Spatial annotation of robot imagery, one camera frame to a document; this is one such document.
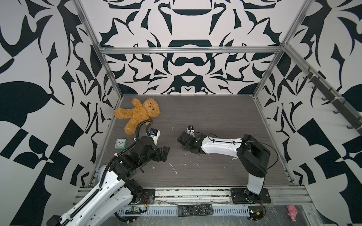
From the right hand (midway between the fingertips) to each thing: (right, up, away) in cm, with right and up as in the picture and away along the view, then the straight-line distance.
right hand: (185, 144), depth 90 cm
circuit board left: (-26, -29, -17) cm, 43 cm away
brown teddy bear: (-32, +20, +9) cm, 39 cm away
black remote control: (+3, -27, -20) cm, 34 cm away
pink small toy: (+51, -27, -22) cm, 61 cm away
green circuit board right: (+34, -31, -19) cm, 50 cm away
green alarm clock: (-41, 0, +1) cm, 41 cm away
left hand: (-13, +4, -16) cm, 21 cm away
